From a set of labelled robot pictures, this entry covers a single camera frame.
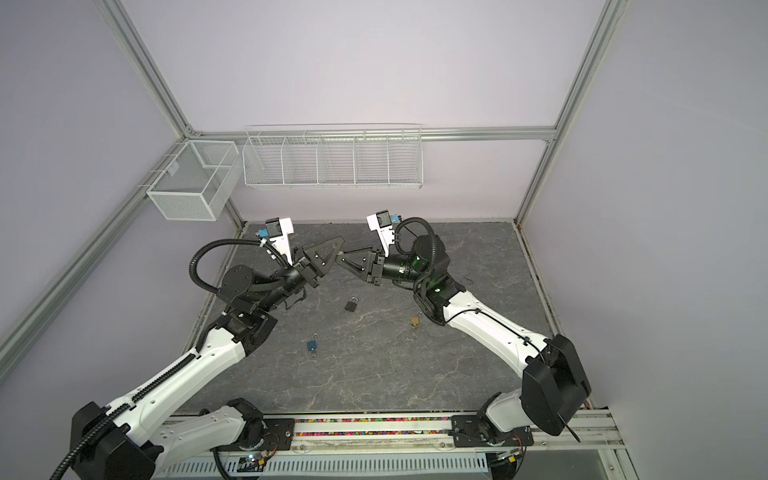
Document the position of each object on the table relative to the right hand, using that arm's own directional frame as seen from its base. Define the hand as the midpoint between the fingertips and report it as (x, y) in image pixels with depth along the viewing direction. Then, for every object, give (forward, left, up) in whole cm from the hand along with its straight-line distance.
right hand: (335, 263), depth 61 cm
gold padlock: (+6, -18, -38) cm, 43 cm away
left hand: (+1, -2, +4) cm, 5 cm away
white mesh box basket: (+44, +54, -12) cm, 70 cm away
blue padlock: (-2, +13, -38) cm, 40 cm away
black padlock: (+11, +3, -37) cm, 39 cm away
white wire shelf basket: (+51, +9, -7) cm, 52 cm away
